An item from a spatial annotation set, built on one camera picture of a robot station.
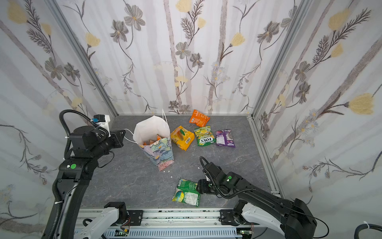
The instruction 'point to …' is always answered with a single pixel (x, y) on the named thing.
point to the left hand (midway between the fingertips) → (126, 130)
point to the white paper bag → (152, 136)
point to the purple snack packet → (224, 138)
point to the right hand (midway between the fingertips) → (200, 189)
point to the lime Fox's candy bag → (187, 192)
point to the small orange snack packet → (199, 118)
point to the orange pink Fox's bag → (150, 142)
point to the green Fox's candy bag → (205, 136)
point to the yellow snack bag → (182, 138)
